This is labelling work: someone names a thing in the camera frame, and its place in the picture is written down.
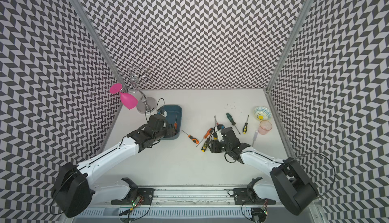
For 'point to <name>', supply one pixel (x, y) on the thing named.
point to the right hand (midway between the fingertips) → (211, 147)
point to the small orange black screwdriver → (195, 140)
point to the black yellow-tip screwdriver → (215, 137)
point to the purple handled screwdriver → (217, 123)
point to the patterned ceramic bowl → (262, 113)
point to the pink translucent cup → (265, 127)
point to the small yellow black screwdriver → (245, 126)
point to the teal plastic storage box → (173, 111)
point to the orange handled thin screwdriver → (207, 134)
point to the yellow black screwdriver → (204, 146)
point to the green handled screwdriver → (232, 121)
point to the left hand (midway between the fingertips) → (171, 129)
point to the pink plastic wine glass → (128, 101)
